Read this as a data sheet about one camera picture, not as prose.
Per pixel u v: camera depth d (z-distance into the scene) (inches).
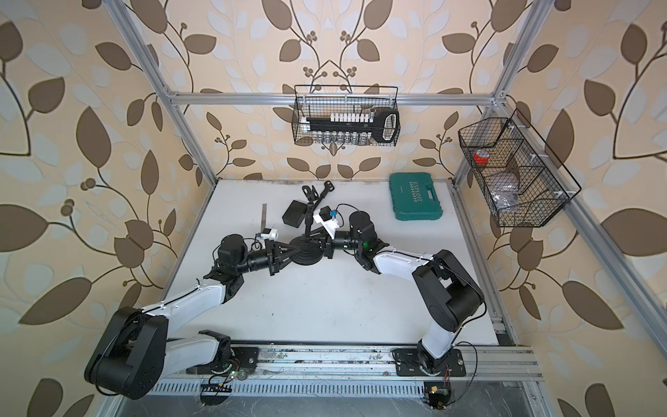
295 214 41.4
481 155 34.2
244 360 29.0
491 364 29.5
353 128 33.3
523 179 28.6
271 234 31.5
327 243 28.2
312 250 29.7
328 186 46.7
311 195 27.4
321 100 35.9
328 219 27.8
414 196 42.7
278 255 28.6
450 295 18.2
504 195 28.6
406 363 28.9
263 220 42.5
